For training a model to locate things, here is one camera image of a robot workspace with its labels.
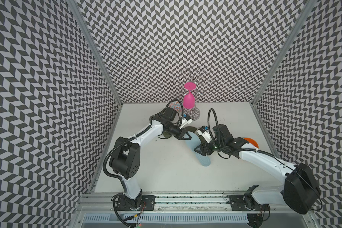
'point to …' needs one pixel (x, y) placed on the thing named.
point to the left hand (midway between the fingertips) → (189, 138)
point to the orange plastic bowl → (252, 142)
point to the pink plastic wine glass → (189, 99)
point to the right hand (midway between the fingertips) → (198, 149)
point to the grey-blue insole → (192, 144)
